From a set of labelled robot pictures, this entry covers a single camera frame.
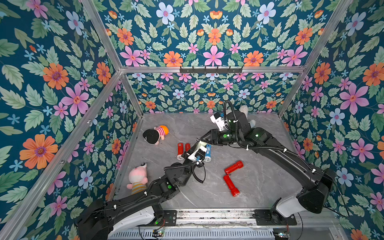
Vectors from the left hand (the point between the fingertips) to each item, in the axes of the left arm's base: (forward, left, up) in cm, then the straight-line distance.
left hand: (201, 142), depth 68 cm
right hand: (+2, -2, +3) cm, 4 cm away
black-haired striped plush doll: (+21, +31, -21) cm, 43 cm away
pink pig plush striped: (-6, +36, -22) cm, 42 cm away
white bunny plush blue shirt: (+38, -34, -18) cm, 54 cm away
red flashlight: (-1, -22, -26) cm, 34 cm away
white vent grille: (-32, +6, -30) cm, 44 cm away
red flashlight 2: (-15, -17, -27) cm, 35 cm away
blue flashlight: (+8, -4, -26) cm, 27 cm away
